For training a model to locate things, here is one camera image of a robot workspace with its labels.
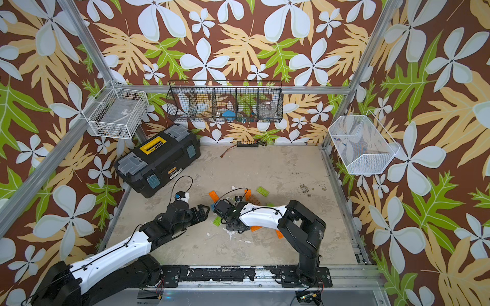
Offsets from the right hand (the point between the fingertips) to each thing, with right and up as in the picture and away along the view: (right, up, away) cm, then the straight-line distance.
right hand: (234, 225), depth 89 cm
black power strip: (+7, +42, +31) cm, 52 cm away
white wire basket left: (-54, +53, -3) cm, 75 cm away
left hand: (-13, +9, -5) cm, 16 cm away
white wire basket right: (+58, +38, -6) cm, 69 cm away
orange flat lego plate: (-11, +12, +10) cm, 19 cm away
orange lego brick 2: (+7, +13, +10) cm, 18 cm away
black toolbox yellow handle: (-38, +30, +1) cm, 48 cm away
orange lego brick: (+10, -1, -3) cm, 10 cm away
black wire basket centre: (-5, +62, +9) cm, 63 cm away
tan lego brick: (+10, +11, +6) cm, 16 cm away
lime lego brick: (+14, +15, +10) cm, 23 cm away
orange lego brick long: (+21, -3, -5) cm, 21 cm away
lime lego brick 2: (-8, +2, -1) cm, 8 cm away
